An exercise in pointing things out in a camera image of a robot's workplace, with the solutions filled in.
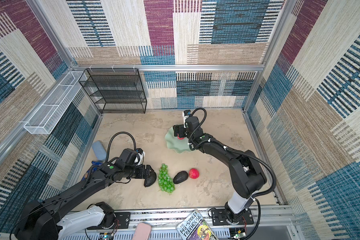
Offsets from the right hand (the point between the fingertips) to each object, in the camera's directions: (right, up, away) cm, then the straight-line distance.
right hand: (181, 127), depth 89 cm
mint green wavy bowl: (-4, -12, +11) cm, 17 cm away
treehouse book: (+6, -46, -19) cm, 50 cm away
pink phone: (-17, -47, -20) cm, 54 cm away
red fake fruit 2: (0, -8, +13) cm, 15 cm away
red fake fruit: (+7, -26, -6) cm, 27 cm away
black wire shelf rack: (-47, +26, +20) cm, 57 cm away
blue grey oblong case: (-52, -15, +7) cm, 54 cm away
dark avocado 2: (0, -27, -6) cm, 28 cm away
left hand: (-17, -23, -8) cm, 30 cm away
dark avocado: (-16, -28, -7) cm, 33 cm away
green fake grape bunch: (-9, -29, -8) cm, 31 cm away
